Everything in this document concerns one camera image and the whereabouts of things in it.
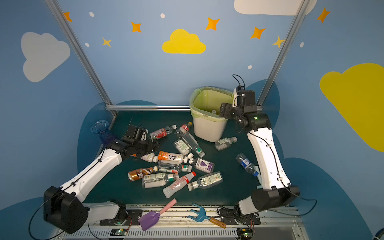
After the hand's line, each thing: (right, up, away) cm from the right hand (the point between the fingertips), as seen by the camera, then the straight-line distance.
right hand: (229, 106), depth 72 cm
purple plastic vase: (-74, -10, +16) cm, 76 cm away
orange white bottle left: (-45, -29, +19) cm, 57 cm away
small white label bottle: (-25, -24, +26) cm, 43 cm away
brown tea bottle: (-50, -37, +11) cm, 63 cm away
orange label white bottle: (-29, -29, +18) cm, 45 cm away
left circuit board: (-54, -62, -1) cm, 82 cm away
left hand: (-38, -22, +9) cm, 44 cm away
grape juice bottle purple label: (-13, -34, +18) cm, 40 cm away
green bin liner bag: (-10, +7, +32) cm, 35 cm away
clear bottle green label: (-11, -41, +10) cm, 43 cm away
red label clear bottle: (-39, -14, +32) cm, 52 cm away
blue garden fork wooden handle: (-13, -55, +1) cm, 57 cm away
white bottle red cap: (-30, -44, +6) cm, 54 cm away
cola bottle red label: (-24, -11, +35) cm, 44 cm away
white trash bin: (-8, -13, +24) cm, 28 cm away
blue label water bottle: (+14, -32, +17) cm, 39 cm away
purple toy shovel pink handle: (-41, -58, +3) cm, 71 cm away
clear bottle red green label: (-35, -34, +14) cm, 50 cm away
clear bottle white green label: (-37, -40, +10) cm, 55 cm away
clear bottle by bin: (+3, -21, +27) cm, 34 cm away
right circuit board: (+7, -62, -1) cm, 63 cm away
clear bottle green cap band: (-19, -20, +29) cm, 40 cm away
